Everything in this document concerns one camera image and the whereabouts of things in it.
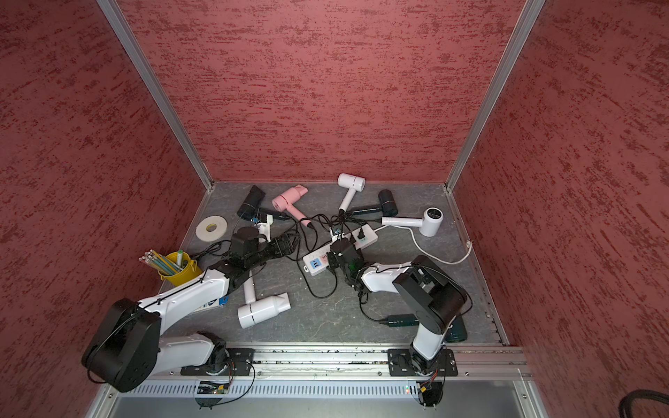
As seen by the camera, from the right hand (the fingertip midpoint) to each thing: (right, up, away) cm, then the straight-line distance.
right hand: (334, 250), depth 94 cm
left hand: (-14, +4, -9) cm, 17 cm away
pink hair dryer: (-21, +19, +14) cm, 32 cm away
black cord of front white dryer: (-12, -8, -2) cm, 14 cm away
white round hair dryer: (+37, +10, +4) cm, 39 cm away
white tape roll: (-51, +7, +9) cm, 52 cm away
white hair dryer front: (-23, -16, -15) cm, 31 cm away
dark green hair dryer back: (+22, +17, +12) cm, 31 cm away
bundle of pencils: (-54, -1, -15) cm, 57 cm away
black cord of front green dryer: (+10, -16, -9) cm, 21 cm away
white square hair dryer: (+7, +27, +22) cm, 36 cm away
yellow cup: (-48, -6, -12) cm, 49 cm away
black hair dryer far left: (-36, +15, +12) cm, 41 cm away
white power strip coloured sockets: (-6, -3, -2) cm, 7 cm away
